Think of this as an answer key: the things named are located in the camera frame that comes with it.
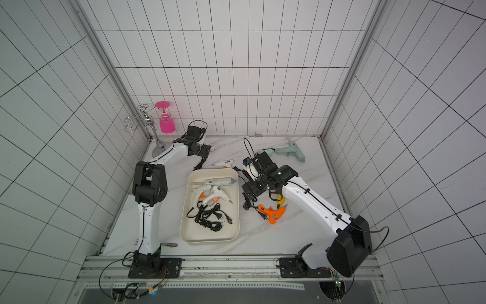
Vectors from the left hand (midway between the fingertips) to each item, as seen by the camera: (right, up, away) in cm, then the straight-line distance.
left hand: (200, 151), depth 105 cm
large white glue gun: (+8, -16, -11) cm, 21 cm away
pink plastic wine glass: (-18, +16, -2) cm, 24 cm away
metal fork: (-6, -41, -25) cm, 48 cm away
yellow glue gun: (+38, -16, -43) cm, 60 cm away
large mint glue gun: (+53, +1, +6) cm, 54 cm away
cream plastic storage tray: (+9, -29, -17) cm, 35 cm away
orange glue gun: (+38, -30, -20) cm, 52 cm away
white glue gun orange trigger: (+14, -7, 0) cm, 16 cm away
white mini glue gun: (+11, -21, -15) cm, 28 cm away
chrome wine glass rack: (-23, +17, -15) cm, 32 cm away
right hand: (+27, -15, -26) cm, 40 cm away
